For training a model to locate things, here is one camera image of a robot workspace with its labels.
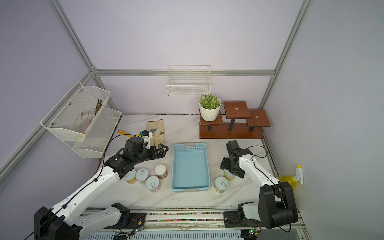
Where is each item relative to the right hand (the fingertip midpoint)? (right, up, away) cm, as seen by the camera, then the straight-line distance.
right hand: (230, 172), depth 86 cm
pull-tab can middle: (-51, -1, -2) cm, 51 cm away
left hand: (-39, +14, -7) cm, 42 cm away
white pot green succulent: (-12, +39, +1) cm, 40 cm away
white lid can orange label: (-40, +1, -2) cm, 40 cm away
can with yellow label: (-2, -1, -2) cm, 3 cm away
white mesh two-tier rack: (-82, +30, -8) cm, 88 cm away
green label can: (-7, -5, -6) cm, 10 cm away
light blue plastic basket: (-24, -2, +5) cm, 25 cm away
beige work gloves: (-50, +26, +26) cm, 62 cm away
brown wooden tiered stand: (+12, +29, +13) cm, 34 cm away
